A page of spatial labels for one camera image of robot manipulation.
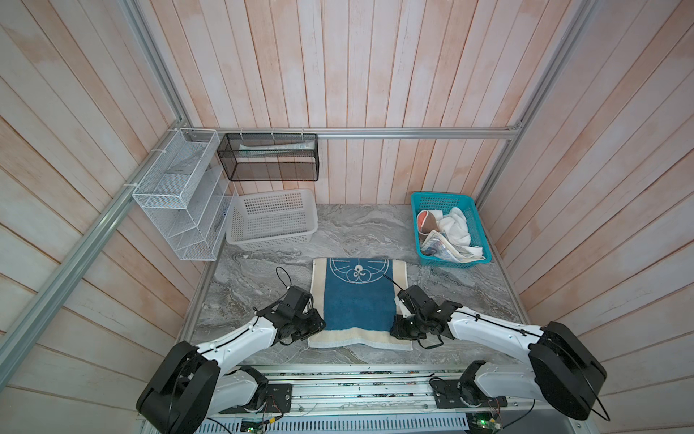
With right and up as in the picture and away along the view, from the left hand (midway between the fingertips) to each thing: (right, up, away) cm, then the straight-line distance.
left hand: (322, 330), depth 85 cm
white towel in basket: (+51, +35, +20) cm, 65 cm away
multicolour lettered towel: (+38, +27, +6) cm, 47 cm away
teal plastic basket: (+50, +45, +30) cm, 73 cm away
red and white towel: (+40, +35, +23) cm, 58 cm away
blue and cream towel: (+11, +8, +6) cm, 15 cm away
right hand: (+22, 0, +1) cm, 22 cm away
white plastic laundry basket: (-24, +37, +30) cm, 53 cm away
